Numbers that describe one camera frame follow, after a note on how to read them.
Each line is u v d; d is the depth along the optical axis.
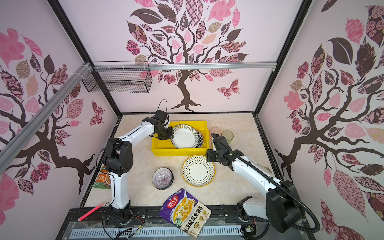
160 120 0.79
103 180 0.85
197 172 0.88
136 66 0.92
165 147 0.94
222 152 0.64
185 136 1.00
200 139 1.01
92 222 0.72
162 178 0.82
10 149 0.50
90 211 0.75
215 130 1.02
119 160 0.54
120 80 1.22
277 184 0.43
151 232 0.70
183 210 0.74
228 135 0.98
